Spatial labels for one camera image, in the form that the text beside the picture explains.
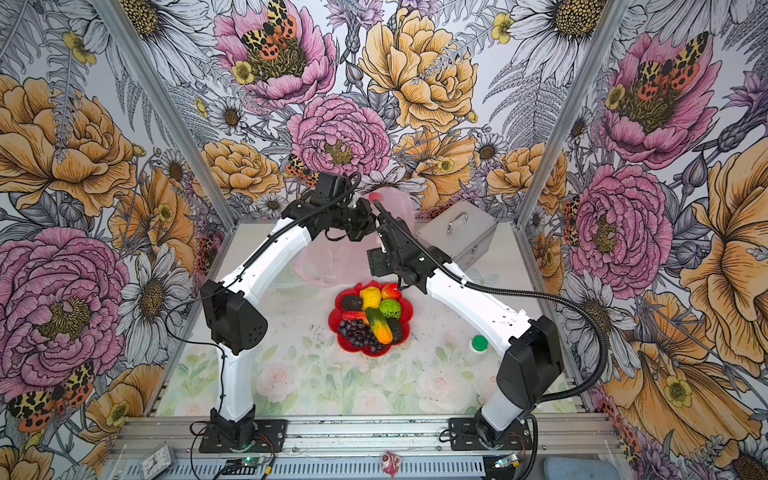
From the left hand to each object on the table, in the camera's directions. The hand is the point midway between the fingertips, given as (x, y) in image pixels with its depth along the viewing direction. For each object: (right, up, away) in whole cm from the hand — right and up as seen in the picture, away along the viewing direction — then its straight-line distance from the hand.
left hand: (387, 229), depth 81 cm
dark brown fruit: (+2, -28, +4) cm, 28 cm away
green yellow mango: (-2, -26, +2) cm, 26 cm away
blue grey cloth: (+44, -55, -12) cm, 71 cm away
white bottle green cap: (+24, -32, -2) cm, 40 cm away
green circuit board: (+29, -55, -10) cm, 63 cm away
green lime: (+1, -23, +8) cm, 24 cm away
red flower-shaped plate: (-16, -26, +10) cm, 32 cm away
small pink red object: (+1, -53, -14) cm, 55 cm away
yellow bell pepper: (-5, -20, +11) cm, 23 cm away
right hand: (-1, -9, 0) cm, 9 cm away
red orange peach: (+1, -18, +12) cm, 22 cm away
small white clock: (-52, -54, -12) cm, 76 cm away
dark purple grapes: (-8, -30, +6) cm, 31 cm away
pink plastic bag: (-17, -9, +28) cm, 35 cm away
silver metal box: (+25, 0, +18) cm, 30 cm away
